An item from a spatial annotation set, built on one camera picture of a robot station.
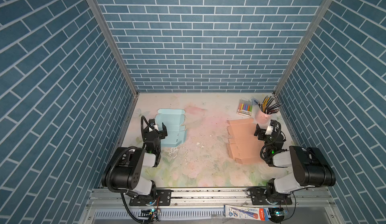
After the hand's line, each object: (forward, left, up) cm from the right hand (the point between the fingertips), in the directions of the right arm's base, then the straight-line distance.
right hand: (265, 124), depth 91 cm
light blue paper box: (+5, +60, -8) cm, 61 cm away
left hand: (-6, +67, +2) cm, 67 cm away
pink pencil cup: (+6, 0, -2) cm, 6 cm away
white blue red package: (-45, +15, -9) cm, 48 cm away
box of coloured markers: (+20, +8, -9) cm, 23 cm away
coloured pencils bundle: (+13, -3, +1) cm, 13 cm away
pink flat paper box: (-11, +13, -9) cm, 19 cm away
